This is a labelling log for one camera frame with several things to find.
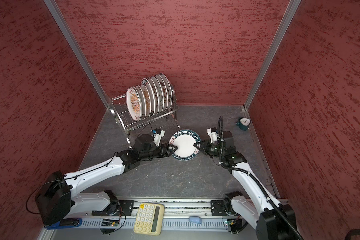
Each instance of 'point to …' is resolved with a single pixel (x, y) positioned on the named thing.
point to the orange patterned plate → (133, 104)
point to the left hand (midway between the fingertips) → (174, 151)
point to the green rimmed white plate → (184, 140)
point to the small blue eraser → (196, 219)
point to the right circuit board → (231, 222)
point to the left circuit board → (110, 222)
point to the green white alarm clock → (243, 123)
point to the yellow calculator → (149, 219)
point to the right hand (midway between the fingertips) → (192, 147)
